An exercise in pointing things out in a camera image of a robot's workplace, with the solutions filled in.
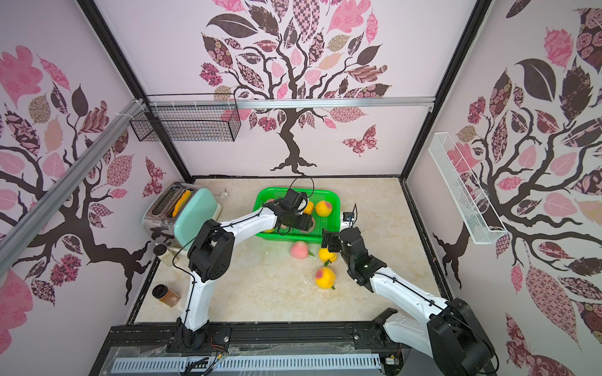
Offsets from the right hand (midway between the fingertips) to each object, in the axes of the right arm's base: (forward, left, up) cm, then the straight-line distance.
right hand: (333, 232), depth 85 cm
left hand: (+9, +11, -8) cm, 16 cm away
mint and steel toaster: (+7, +58, +4) cm, 59 cm away
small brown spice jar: (-20, +58, -2) cm, 61 cm away
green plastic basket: (+23, +28, -5) cm, 37 cm away
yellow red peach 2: (-14, +4, -7) cm, 16 cm away
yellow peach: (-6, +3, -8) cm, 10 cm away
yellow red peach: (+16, +2, -7) cm, 18 cm away
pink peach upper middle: (-3, +13, -7) cm, 15 cm away
